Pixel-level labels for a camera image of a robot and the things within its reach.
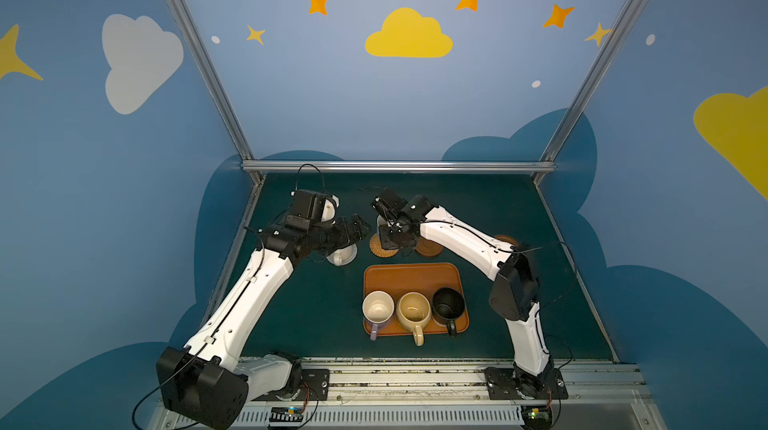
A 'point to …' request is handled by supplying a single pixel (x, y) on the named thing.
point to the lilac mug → (378, 308)
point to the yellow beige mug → (413, 311)
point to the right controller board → (536, 417)
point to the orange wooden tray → (397, 279)
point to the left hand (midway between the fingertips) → (359, 232)
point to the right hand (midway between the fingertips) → (391, 239)
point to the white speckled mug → (343, 256)
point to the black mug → (448, 305)
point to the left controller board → (286, 414)
